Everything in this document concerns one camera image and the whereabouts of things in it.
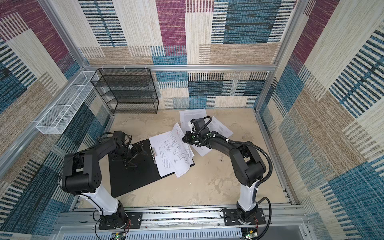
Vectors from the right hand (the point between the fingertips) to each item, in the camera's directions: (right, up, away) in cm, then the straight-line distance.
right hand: (182, 140), depth 91 cm
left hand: (-24, -10, 0) cm, 26 cm away
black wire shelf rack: (-41, +34, +19) cm, 56 cm away
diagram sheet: (-2, -8, +4) cm, 9 cm away
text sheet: (+1, +15, +25) cm, 30 cm away
